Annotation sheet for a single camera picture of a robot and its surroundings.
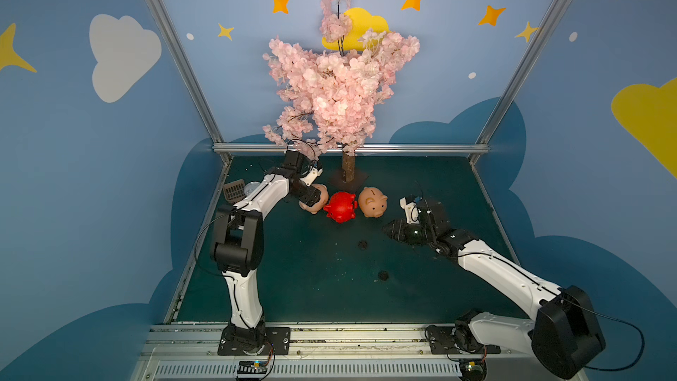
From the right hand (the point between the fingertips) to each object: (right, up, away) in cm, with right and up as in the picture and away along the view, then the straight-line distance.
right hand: (389, 226), depth 83 cm
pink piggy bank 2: (-4, +7, +12) cm, 14 cm away
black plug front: (-2, -17, +3) cm, 17 cm away
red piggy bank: (-15, +5, +12) cm, 20 cm away
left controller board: (-41, -38, -11) cm, 57 cm away
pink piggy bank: (-22, +8, +15) cm, 28 cm away
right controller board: (+22, -39, -10) cm, 46 cm away
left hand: (-28, +12, +14) cm, 33 cm away
